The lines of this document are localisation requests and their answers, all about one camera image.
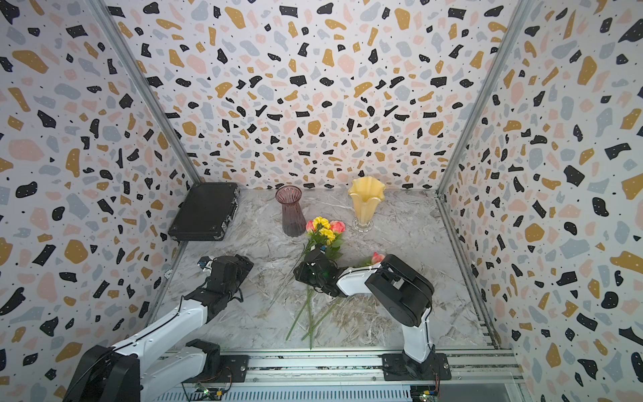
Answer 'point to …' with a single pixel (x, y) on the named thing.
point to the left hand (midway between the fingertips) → (246, 264)
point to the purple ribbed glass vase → (294, 224)
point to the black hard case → (205, 212)
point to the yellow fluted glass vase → (367, 193)
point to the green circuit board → (205, 394)
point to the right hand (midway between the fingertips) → (294, 273)
